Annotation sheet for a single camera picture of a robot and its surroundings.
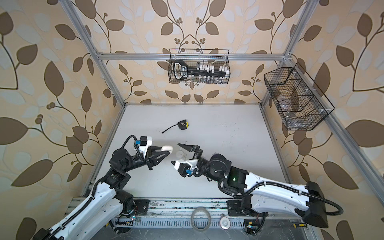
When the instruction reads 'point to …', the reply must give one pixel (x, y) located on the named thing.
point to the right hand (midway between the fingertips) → (179, 151)
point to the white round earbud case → (180, 154)
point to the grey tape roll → (201, 219)
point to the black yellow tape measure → (182, 125)
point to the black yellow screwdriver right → (301, 225)
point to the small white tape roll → (225, 223)
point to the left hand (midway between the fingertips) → (168, 152)
